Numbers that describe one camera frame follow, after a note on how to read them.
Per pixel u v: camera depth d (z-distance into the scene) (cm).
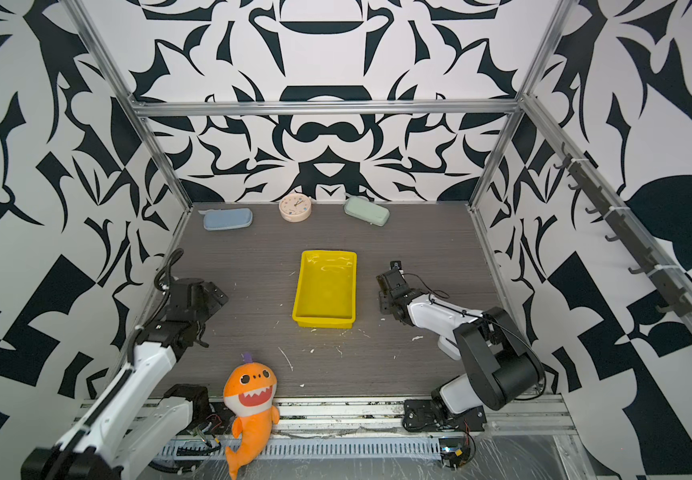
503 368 44
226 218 116
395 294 71
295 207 116
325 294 95
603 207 60
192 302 64
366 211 117
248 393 70
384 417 76
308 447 71
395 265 83
